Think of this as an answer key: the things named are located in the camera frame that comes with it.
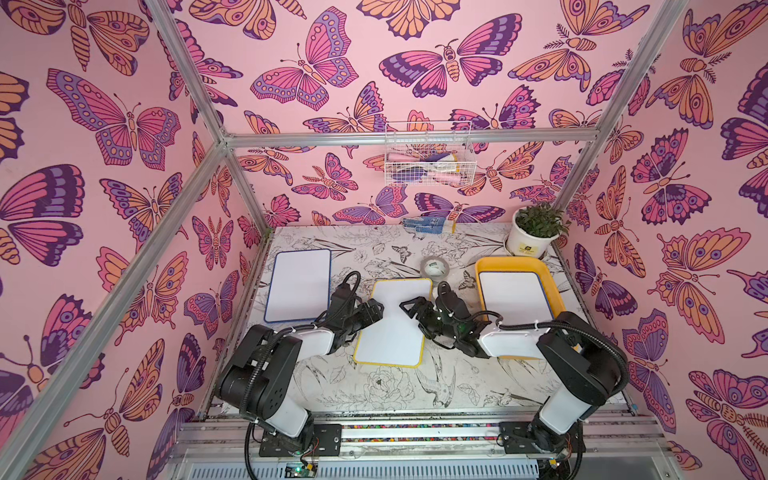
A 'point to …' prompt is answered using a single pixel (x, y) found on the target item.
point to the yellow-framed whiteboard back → (394, 339)
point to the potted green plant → (534, 228)
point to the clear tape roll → (435, 268)
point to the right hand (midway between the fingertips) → (403, 308)
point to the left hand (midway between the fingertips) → (378, 313)
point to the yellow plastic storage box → (522, 264)
